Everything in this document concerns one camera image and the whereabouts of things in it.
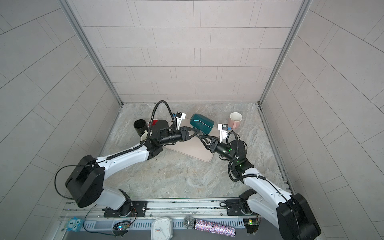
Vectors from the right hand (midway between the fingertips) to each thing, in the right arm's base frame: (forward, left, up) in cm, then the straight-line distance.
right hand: (200, 140), depth 71 cm
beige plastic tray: (+7, +4, -18) cm, 20 cm away
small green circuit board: (-30, +37, -19) cm, 51 cm away
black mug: (+20, +36, -11) cm, 43 cm away
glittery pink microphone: (-30, +7, -18) cm, 36 cm away
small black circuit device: (-32, -21, -24) cm, 45 cm away
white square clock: (-32, +20, -18) cm, 41 cm away
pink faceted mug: (+20, -23, -12) cm, 33 cm away
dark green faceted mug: (+5, -1, +6) cm, 8 cm away
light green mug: (+12, +33, -11) cm, 37 cm away
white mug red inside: (+22, +28, -11) cm, 38 cm away
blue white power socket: (-27, +58, -19) cm, 67 cm away
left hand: (+2, -1, +3) cm, 4 cm away
